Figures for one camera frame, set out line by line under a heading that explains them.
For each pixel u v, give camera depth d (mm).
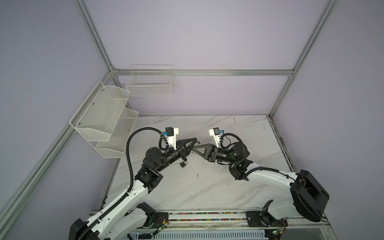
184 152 567
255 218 734
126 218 567
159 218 742
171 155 575
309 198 425
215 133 633
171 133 569
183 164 928
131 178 505
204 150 662
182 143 594
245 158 644
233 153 575
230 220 748
